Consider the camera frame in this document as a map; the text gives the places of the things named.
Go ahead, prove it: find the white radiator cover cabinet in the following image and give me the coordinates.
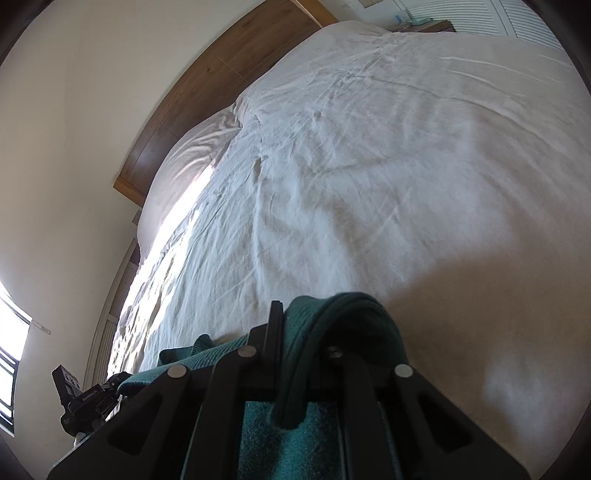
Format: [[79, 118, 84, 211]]
[[85, 237, 141, 384]]

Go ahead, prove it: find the wooden nightstand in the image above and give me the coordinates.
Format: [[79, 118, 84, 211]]
[[387, 19, 457, 34]]

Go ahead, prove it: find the green knitted sweater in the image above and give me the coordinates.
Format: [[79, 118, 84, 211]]
[[117, 292, 409, 480]]

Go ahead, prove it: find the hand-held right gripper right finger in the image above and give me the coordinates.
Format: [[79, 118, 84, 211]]
[[307, 345, 532, 480]]

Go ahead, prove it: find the wooden headboard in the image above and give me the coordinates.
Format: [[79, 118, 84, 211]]
[[113, 0, 340, 208]]

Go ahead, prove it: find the window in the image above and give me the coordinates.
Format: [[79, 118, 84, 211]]
[[0, 281, 33, 435]]

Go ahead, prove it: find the white louvred wardrobe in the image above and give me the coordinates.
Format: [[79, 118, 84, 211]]
[[397, 0, 561, 49]]

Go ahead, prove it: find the white pillow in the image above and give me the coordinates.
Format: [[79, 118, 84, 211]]
[[139, 98, 245, 259], [238, 21, 393, 125]]

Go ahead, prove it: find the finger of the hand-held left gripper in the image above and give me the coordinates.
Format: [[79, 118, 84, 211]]
[[95, 371, 132, 408]]

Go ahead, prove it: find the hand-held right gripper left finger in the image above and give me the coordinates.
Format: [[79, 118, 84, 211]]
[[46, 300, 284, 480]]

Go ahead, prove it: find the bed with white sheet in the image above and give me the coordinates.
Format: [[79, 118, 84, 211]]
[[106, 21, 580, 472]]

